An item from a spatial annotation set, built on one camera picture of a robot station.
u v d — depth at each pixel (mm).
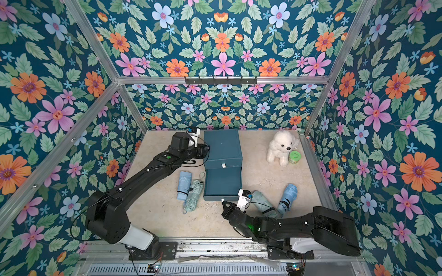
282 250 662
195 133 746
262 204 755
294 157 1012
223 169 809
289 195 859
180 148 639
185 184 906
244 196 718
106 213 471
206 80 921
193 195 859
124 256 732
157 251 715
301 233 469
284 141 907
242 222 574
